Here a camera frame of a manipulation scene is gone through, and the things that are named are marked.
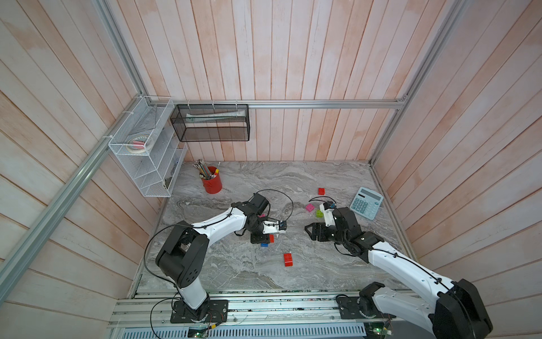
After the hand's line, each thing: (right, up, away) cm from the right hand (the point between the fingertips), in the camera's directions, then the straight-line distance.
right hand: (311, 226), depth 85 cm
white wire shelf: (-60, +22, -7) cm, 65 cm away
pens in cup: (-48, +23, +14) cm, 55 cm away
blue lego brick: (-19, -9, +3) cm, 21 cm away
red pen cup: (-45, +16, +19) cm, 52 cm away
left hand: (-19, -5, +3) cm, 20 cm away
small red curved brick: (-17, -3, -8) cm, 19 cm away
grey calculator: (+31, +8, +16) cm, 36 cm away
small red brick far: (+10, +13, +23) cm, 28 cm away
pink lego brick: (+2, +6, +15) cm, 16 cm away
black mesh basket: (-47, +48, +22) cm, 71 cm away
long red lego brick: (-10, -14, 0) cm, 17 cm away
